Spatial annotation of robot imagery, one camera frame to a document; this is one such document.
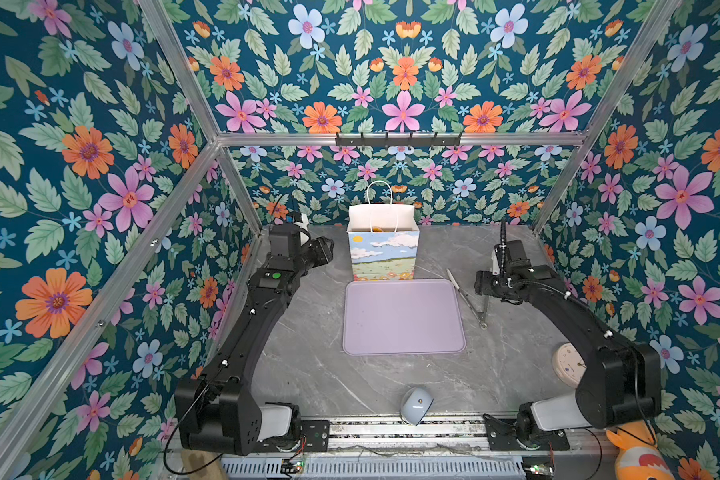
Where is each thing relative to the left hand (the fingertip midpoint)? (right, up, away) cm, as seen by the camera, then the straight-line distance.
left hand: (330, 234), depth 77 cm
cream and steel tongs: (+45, -25, +16) cm, 54 cm away
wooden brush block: (-29, -54, -10) cm, 62 cm away
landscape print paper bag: (+14, 0, +7) cm, 15 cm away
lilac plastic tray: (+20, -26, +19) cm, 38 cm away
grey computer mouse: (+22, -41, -7) cm, 47 cm away
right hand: (+45, -14, +10) cm, 48 cm away
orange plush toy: (+71, -50, -13) cm, 88 cm away
